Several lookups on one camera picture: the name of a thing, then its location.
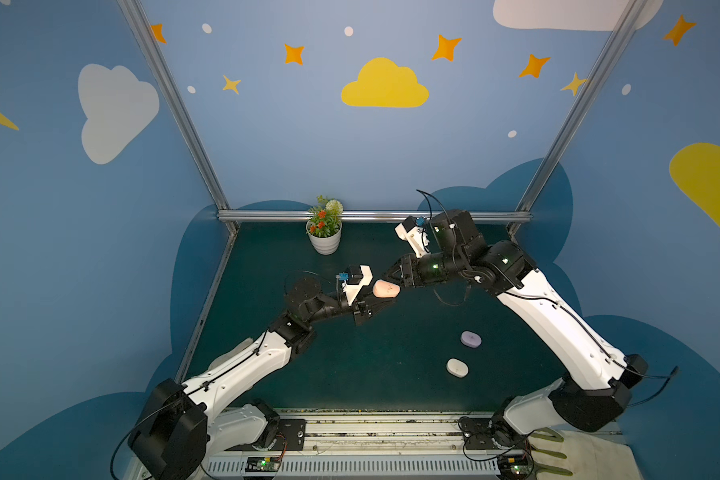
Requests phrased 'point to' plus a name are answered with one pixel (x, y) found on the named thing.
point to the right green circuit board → (514, 466)
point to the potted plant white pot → (324, 226)
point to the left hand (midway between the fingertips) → (392, 291)
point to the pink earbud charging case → (384, 289)
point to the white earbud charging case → (457, 368)
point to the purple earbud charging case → (470, 339)
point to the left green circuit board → (262, 464)
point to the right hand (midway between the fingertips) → (387, 274)
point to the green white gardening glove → (581, 455)
